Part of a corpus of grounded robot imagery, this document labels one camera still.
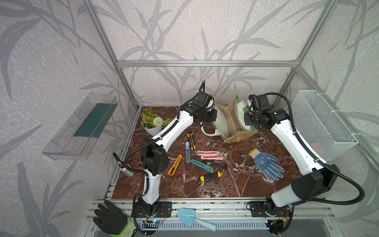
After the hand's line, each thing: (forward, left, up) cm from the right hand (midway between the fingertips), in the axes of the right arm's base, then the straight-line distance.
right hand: (249, 116), depth 80 cm
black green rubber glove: (-46, +68, -23) cm, 85 cm away
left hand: (+2, +18, -3) cm, 18 cm away
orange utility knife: (-17, +43, -25) cm, 53 cm away
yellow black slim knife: (+3, +34, -25) cm, 42 cm away
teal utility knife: (-18, +26, -25) cm, 41 cm away
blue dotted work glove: (-15, -11, -25) cm, 31 cm away
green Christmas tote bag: (+5, +8, -14) cm, 17 cm away
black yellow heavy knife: (-26, +26, -24) cm, 44 cm away
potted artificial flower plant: (+5, +58, -12) cm, 59 cm away
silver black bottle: (-22, +68, -10) cm, 72 cm away
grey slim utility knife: (-10, +35, -25) cm, 44 cm away
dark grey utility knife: (-18, +15, -24) cm, 33 cm away
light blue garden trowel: (-43, +34, -25) cm, 60 cm away
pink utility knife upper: (-9, +24, -25) cm, 36 cm away
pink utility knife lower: (-13, +19, -25) cm, 34 cm away
